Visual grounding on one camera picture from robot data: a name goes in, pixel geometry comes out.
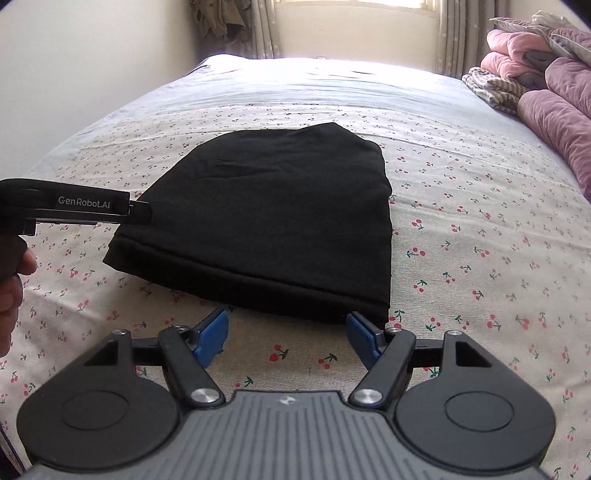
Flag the black pants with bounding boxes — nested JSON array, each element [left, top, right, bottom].
[[104, 123, 393, 324]]

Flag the person's left hand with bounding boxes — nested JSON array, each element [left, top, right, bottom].
[[0, 249, 37, 357]]

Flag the cherry print bed sheet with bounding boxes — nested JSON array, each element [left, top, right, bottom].
[[1, 55, 590, 479]]

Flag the hanging clothes in corner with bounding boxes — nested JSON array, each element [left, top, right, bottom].
[[189, 0, 252, 42]]

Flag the grey patterned left curtain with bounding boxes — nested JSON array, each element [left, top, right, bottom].
[[250, 0, 283, 59]]

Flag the grey patterned curtain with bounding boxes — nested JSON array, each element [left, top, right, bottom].
[[250, 0, 283, 59], [435, 0, 509, 79]]

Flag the purple folded quilt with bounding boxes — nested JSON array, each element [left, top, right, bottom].
[[518, 27, 590, 198]]

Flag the striped folded cloth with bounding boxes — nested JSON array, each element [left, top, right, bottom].
[[462, 67, 527, 116]]

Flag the bright window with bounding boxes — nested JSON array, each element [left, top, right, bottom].
[[273, 0, 440, 15]]

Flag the pink folded blanket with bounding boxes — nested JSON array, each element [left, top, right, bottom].
[[480, 29, 558, 90]]

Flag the grey patterned right curtain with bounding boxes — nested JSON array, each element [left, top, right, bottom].
[[435, 0, 509, 79]]

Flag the white cloth at right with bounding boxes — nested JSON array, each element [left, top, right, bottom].
[[531, 10, 576, 29]]

